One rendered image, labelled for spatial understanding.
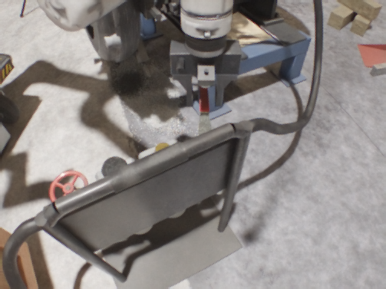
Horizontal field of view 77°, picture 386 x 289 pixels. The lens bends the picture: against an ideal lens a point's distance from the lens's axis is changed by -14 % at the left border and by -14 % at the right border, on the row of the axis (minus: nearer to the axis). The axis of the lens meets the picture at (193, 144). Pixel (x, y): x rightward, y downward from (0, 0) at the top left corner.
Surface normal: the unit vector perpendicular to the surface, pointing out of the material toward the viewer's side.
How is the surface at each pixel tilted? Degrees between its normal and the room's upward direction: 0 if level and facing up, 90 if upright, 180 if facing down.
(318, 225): 0
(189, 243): 0
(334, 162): 0
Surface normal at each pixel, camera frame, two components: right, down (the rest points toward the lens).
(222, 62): 0.00, 0.81
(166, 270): 0.00, -0.58
